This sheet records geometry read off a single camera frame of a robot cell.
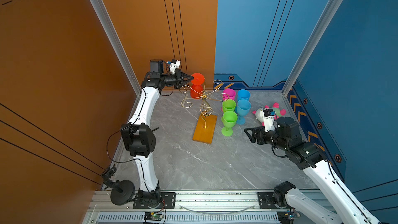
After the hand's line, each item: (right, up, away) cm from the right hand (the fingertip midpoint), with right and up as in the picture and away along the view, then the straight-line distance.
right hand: (249, 129), depth 71 cm
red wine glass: (-25, +20, +13) cm, 34 cm away
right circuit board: (+16, -40, -1) cm, 43 cm away
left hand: (-26, +26, +8) cm, 38 cm away
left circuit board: (-44, -40, -1) cm, 60 cm away
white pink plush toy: (+2, +7, -7) cm, 10 cm away
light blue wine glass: (+3, +10, +23) cm, 25 cm away
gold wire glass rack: (-30, +17, +4) cm, 35 cm away
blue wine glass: (+5, +18, +30) cm, 35 cm away
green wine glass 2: (-6, +3, +20) cm, 21 cm away
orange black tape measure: (-51, -4, +28) cm, 59 cm away
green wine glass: (-5, +11, +26) cm, 29 cm away
